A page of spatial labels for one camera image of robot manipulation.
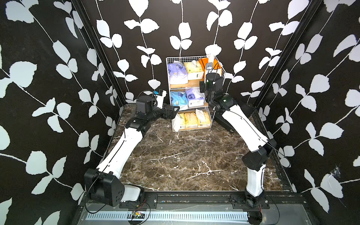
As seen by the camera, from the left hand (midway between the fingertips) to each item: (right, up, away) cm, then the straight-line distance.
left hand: (173, 104), depth 74 cm
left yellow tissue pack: (+2, -11, +25) cm, 27 cm away
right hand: (+18, +16, -1) cm, 24 cm away
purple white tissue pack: (+12, +5, +8) cm, 15 cm away
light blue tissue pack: (+3, +4, +8) cm, 10 cm away
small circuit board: (-19, -57, -4) cm, 61 cm away
